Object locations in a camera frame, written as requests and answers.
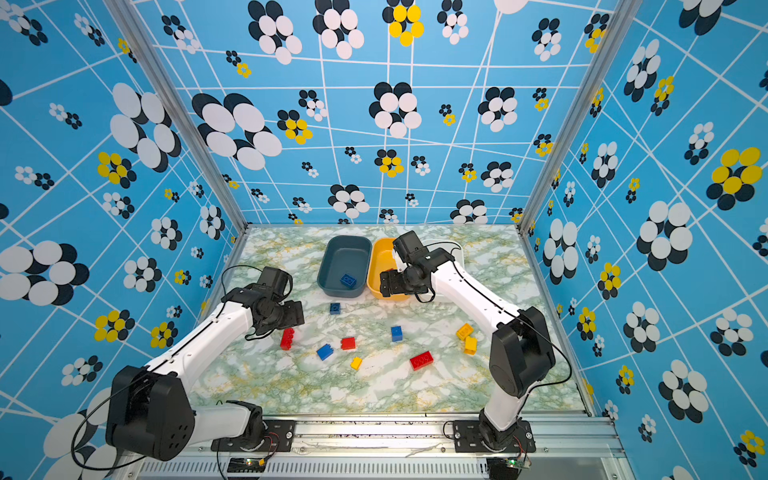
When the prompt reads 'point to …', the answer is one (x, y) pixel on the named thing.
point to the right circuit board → (503, 468)
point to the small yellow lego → (356, 363)
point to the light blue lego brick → (324, 351)
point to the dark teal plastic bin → (344, 266)
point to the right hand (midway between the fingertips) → (395, 287)
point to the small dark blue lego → (335, 308)
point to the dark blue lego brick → (348, 280)
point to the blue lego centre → (396, 333)
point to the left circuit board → (246, 465)
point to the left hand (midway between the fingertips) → (292, 318)
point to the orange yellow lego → (464, 331)
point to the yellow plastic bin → (381, 259)
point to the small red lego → (348, 343)
